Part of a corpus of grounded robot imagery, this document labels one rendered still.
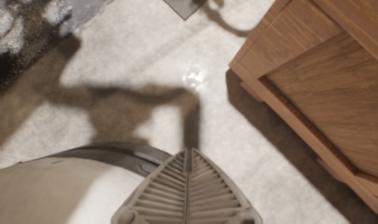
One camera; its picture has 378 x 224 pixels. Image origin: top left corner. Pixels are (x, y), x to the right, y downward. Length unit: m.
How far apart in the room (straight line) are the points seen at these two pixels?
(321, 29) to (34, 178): 0.43
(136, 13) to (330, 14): 0.57
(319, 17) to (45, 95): 0.78
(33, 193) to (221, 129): 0.44
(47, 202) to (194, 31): 0.56
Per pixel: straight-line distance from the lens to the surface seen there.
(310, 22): 0.26
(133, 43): 0.60
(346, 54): 0.30
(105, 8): 0.72
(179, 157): 0.16
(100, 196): 0.24
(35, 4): 0.91
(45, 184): 0.28
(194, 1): 0.64
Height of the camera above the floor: 0.49
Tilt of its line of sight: 86 degrees down
